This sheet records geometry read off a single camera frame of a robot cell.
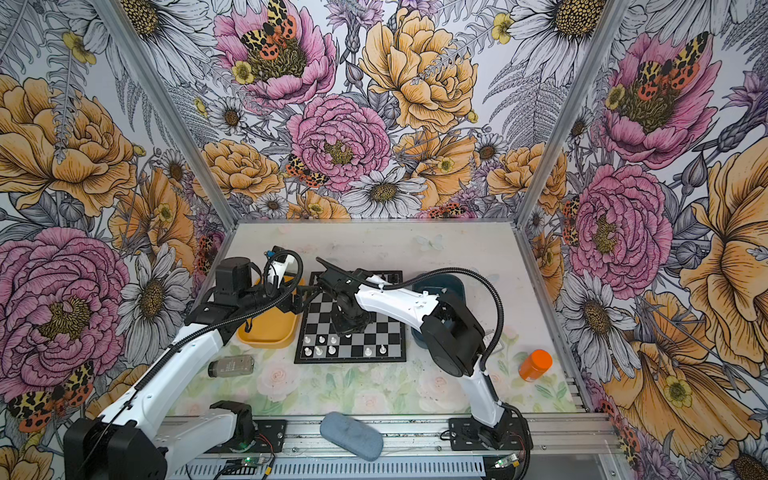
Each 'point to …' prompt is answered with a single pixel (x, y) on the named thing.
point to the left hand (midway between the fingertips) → (307, 291)
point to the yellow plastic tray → (272, 328)
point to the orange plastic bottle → (535, 365)
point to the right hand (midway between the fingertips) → (350, 339)
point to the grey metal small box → (231, 366)
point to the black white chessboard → (319, 342)
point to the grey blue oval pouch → (353, 435)
